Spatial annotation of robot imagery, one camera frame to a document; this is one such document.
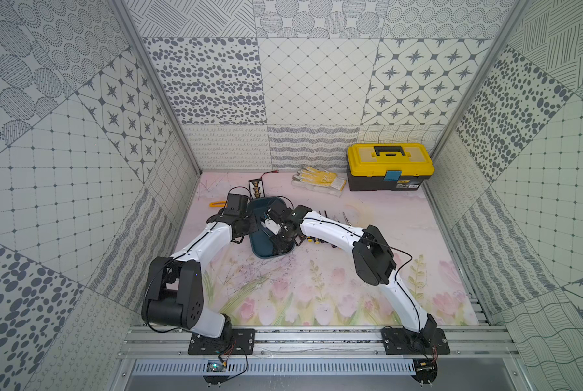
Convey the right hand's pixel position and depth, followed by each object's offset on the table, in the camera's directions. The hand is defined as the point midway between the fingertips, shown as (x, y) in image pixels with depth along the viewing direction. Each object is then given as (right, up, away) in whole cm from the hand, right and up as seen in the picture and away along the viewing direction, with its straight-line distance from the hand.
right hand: (282, 243), depth 93 cm
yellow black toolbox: (+44, +31, +9) cm, 55 cm away
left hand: (-12, +9, -2) cm, 15 cm away
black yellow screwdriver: (+10, +6, -25) cm, 28 cm away
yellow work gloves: (+17, +26, +24) cm, 39 cm away
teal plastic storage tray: (-9, +1, 0) cm, 9 cm away
